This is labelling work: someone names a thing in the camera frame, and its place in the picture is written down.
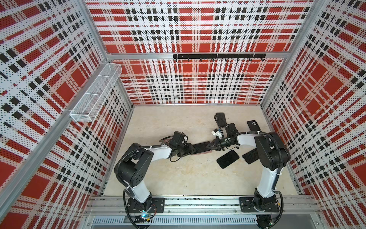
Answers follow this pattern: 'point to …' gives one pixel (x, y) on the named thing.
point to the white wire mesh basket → (88, 107)
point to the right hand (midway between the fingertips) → (208, 148)
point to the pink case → (208, 152)
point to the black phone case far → (253, 126)
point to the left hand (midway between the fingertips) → (194, 153)
